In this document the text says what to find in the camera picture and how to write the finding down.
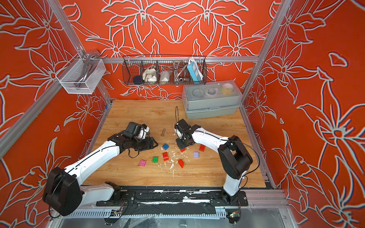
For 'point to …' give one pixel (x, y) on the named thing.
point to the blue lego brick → (165, 146)
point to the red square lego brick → (165, 156)
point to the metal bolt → (162, 134)
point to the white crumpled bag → (149, 75)
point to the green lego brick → (155, 159)
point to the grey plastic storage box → (220, 99)
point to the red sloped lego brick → (181, 163)
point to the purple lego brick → (196, 155)
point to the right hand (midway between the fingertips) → (179, 144)
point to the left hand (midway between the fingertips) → (155, 144)
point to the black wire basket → (164, 70)
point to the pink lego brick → (142, 163)
